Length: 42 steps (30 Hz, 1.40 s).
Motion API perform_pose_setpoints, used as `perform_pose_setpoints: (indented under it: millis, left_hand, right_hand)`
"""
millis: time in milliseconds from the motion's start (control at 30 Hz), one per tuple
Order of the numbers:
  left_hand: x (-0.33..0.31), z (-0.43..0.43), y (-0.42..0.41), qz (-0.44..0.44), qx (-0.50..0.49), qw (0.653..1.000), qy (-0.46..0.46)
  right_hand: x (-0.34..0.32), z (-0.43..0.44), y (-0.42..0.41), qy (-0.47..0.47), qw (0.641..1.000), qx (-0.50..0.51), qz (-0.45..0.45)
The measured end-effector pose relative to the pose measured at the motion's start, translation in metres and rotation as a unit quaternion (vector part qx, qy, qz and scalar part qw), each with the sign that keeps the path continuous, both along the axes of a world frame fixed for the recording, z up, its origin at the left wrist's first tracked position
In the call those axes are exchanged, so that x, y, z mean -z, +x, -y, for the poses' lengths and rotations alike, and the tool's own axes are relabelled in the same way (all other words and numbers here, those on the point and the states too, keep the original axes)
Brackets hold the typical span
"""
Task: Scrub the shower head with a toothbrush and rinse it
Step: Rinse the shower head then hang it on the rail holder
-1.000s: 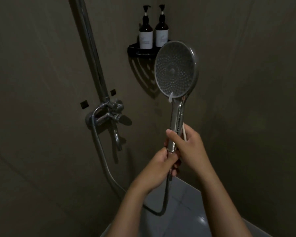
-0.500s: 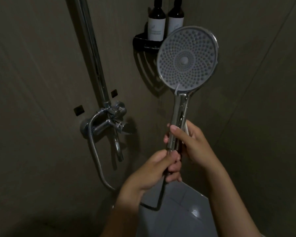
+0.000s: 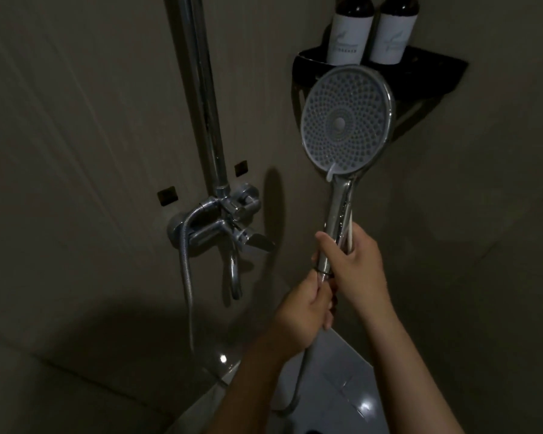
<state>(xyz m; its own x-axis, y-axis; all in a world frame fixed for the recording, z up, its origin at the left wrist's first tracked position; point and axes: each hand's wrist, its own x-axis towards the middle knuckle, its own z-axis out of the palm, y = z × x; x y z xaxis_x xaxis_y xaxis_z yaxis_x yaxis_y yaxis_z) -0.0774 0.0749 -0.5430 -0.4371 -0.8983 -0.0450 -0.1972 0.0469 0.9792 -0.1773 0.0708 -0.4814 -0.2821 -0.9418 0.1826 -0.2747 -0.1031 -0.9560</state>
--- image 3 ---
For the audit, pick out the person's right hand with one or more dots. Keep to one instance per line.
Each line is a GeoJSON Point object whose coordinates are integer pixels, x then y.
{"type": "Point", "coordinates": [359, 271]}

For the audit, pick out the chrome shower mixer faucet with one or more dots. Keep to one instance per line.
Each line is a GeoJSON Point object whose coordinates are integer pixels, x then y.
{"type": "Point", "coordinates": [226, 221]}

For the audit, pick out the black corner shelf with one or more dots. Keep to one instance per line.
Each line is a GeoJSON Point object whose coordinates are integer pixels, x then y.
{"type": "Point", "coordinates": [430, 67]}

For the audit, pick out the person's left hand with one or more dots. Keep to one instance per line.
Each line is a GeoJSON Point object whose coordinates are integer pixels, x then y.
{"type": "Point", "coordinates": [298, 316]}

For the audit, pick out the person's right forearm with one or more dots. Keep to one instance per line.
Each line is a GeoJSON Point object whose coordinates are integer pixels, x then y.
{"type": "Point", "coordinates": [407, 379]}

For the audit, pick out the white toothbrush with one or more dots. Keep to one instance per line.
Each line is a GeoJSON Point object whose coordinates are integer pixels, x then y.
{"type": "Point", "coordinates": [350, 230]}

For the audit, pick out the person's left forearm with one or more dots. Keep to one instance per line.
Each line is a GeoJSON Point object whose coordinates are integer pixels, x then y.
{"type": "Point", "coordinates": [244, 393]}

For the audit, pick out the black rail wall bracket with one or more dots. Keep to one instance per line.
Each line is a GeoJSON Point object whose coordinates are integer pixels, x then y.
{"type": "Point", "coordinates": [241, 168]}
{"type": "Point", "coordinates": [166, 195]}

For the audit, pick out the round chrome shower head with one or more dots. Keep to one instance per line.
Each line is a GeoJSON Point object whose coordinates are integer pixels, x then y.
{"type": "Point", "coordinates": [344, 117]}

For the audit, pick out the dark pump bottle white label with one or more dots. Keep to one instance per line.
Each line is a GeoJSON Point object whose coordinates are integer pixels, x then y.
{"type": "Point", "coordinates": [393, 33]}
{"type": "Point", "coordinates": [350, 33]}

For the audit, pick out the chrome shower riser rail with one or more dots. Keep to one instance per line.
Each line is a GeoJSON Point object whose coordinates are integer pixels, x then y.
{"type": "Point", "coordinates": [201, 85]}

